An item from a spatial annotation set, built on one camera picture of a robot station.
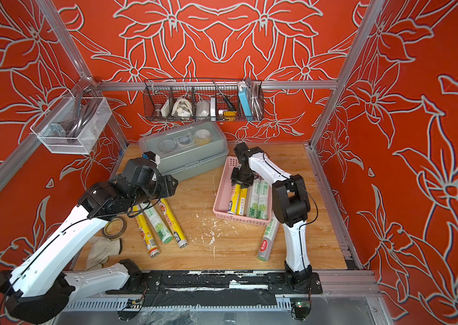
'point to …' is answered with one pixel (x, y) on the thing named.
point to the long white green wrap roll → (269, 237)
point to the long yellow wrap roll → (233, 205)
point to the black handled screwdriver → (230, 103)
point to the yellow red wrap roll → (173, 224)
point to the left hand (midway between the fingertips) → (173, 181)
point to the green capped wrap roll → (163, 233)
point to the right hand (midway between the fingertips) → (230, 183)
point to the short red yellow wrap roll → (149, 238)
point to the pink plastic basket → (221, 203)
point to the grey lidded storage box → (187, 150)
